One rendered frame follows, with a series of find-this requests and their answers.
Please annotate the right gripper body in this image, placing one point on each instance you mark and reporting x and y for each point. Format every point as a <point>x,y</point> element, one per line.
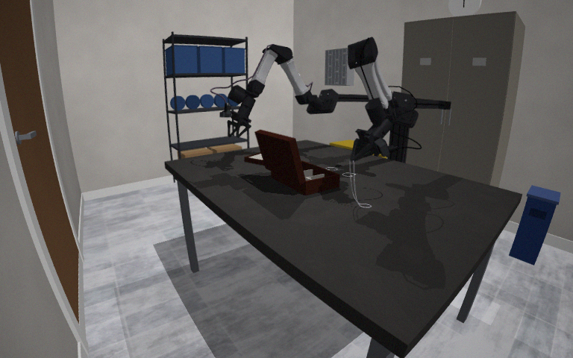
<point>243,113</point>

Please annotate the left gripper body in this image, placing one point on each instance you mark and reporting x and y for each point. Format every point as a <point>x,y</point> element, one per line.
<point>367,136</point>

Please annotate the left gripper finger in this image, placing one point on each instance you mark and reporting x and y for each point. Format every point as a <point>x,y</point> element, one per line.
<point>359,144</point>
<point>368,153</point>

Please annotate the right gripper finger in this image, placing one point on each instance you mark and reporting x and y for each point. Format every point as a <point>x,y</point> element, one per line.
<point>229,127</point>
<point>241,122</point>

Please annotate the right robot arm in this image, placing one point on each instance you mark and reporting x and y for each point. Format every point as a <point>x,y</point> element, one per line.
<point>256,85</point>

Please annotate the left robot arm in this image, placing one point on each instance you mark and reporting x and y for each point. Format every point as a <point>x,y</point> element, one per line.
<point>374,83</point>

